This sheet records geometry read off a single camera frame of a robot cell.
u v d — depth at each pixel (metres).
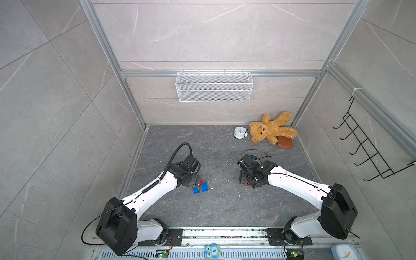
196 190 0.87
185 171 0.59
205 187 0.89
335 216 0.41
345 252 0.68
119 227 0.40
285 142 1.07
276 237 0.74
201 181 0.91
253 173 0.61
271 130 1.07
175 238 0.73
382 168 0.60
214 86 1.01
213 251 0.69
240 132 1.10
